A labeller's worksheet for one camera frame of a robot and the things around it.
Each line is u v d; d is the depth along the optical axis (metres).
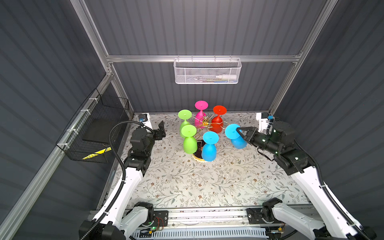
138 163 0.54
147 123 0.63
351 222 0.37
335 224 0.37
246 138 0.58
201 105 0.83
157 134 0.67
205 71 1.11
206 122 0.77
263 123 0.60
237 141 0.72
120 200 0.43
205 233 0.77
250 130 0.61
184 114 0.79
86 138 0.68
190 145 0.79
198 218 0.75
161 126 0.67
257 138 0.58
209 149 0.74
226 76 0.91
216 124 0.89
